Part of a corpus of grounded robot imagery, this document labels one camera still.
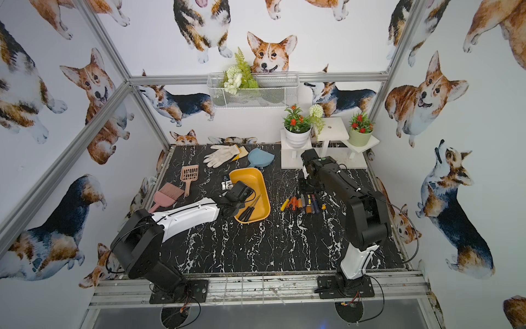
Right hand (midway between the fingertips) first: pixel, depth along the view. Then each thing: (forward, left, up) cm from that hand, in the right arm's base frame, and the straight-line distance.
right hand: (305, 189), depth 90 cm
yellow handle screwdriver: (-2, +8, -9) cm, 13 cm away
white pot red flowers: (+19, +3, +19) cm, 27 cm away
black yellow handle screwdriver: (-4, -2, -1) cm, 5 cm away
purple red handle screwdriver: (-3, -5, -10) cm, 11 cm away
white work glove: (+28, +42, -7) cm, 51 cm away
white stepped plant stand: (+26, -15, +4) cm, 30 cm away
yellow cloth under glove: (+30, +32, -9) cm, 45 cm away
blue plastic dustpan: (+27, +23, -10) cm, 37 cm away
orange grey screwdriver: (-2, +5, -8) cm, 10 cm away
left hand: (-1, +30, -1) cm, 30 cm away
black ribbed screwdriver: (-7, +26, -7) cm, 28 cm away
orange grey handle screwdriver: (-2, +7, -8) cm, 11 cm away
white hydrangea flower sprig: (+25, -5, +22) cm, 33 cm away
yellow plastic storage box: (+9, +24, -3) cm, 26 cm away
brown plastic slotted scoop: (+17, +60, -10) cm, 63 cm away
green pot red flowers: (+22, -26, +14) cm, 37 cm away
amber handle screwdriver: (-3, +2, -7) cm, 8 cm away
